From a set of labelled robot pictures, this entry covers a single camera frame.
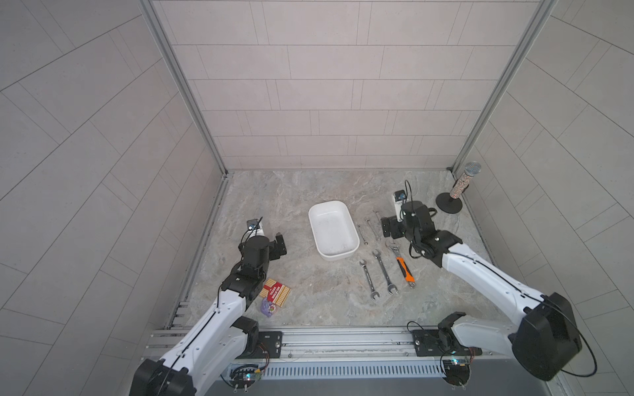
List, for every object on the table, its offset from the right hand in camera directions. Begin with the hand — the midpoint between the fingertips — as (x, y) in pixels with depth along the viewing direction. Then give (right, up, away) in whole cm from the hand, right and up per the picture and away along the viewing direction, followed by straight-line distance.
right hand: (392, 215), depth 84 cm
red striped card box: (-39, -25, -5) cm, 47 cm away
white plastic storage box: (-20, -8, +17) cm, 27 cm away
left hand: (-42, -6, 0) cm, 42 cm away
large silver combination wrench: (-1, -24, -1) cm, 24 cm away
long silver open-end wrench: (-7, -26, -4) cm, 27 cm away
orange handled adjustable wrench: (+4, -18, +3) cm, 18 cm away
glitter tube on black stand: (+30, +3, +19) cm, 36 cm away
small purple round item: (-41, -28, -9) cm, 50 cm away
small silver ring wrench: (-10, -6, +12) cm, 17 cm away
